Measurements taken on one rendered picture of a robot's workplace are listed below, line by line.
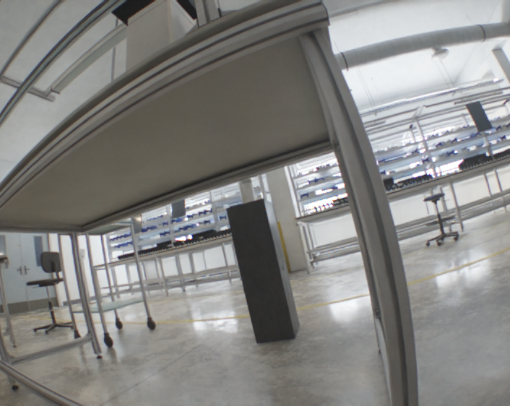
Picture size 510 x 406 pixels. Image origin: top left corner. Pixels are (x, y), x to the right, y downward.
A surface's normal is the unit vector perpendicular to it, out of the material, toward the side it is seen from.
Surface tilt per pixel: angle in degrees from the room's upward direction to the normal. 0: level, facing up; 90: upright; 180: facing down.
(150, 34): 90
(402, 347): 90
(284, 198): 90
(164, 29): 90
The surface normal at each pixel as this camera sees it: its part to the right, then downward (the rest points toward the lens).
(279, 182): -0.34, -0.09
